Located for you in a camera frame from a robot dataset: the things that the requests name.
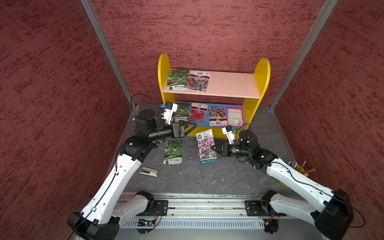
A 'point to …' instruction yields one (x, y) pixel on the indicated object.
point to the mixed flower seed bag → (217, 116)
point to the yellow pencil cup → (300, 169)
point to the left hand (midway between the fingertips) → (190, 129)
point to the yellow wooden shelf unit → (211, 100)
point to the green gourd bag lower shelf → (182, 113)
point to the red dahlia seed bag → (198, 112)
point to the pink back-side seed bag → (235, 117)
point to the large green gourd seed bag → (173, 152)
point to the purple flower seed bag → (205, 142)
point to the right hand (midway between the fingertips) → (211, 151)
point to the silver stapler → (149, 171)
